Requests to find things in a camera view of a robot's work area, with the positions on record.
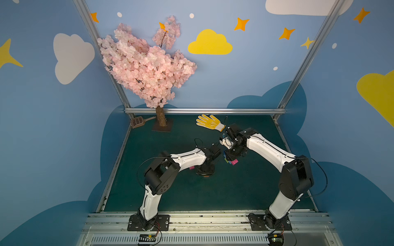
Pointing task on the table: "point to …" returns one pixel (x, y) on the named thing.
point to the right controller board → (276, 239)
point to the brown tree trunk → (160, 116)
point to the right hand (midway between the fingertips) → (231, 155)
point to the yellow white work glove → (211, 122)
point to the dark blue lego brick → (226, 160)
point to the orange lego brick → (206, 176)
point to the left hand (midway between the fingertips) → (209, 172)
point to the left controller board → (147, 238)
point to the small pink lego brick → (234, 162)
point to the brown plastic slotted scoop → (138, 121)
